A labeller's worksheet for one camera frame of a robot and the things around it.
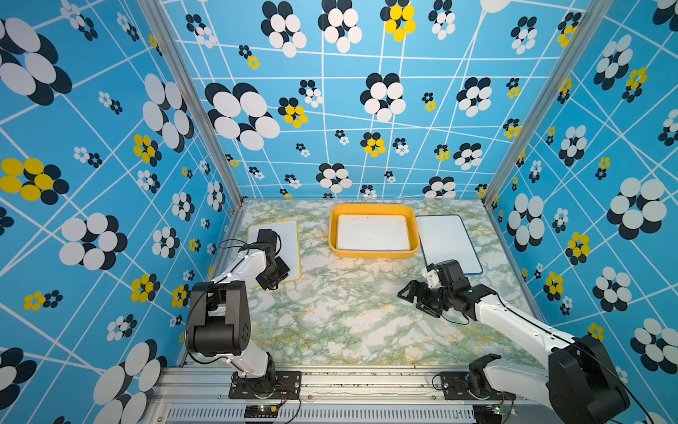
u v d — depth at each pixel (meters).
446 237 1.11
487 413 0.69
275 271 0.79
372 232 1.07
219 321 0.45
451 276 0.68
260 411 0.72
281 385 0.73
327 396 0.72
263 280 0.78
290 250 1.06
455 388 0.73
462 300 0.62
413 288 0.77
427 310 0.75
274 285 0.79
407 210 1.09
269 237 0.76
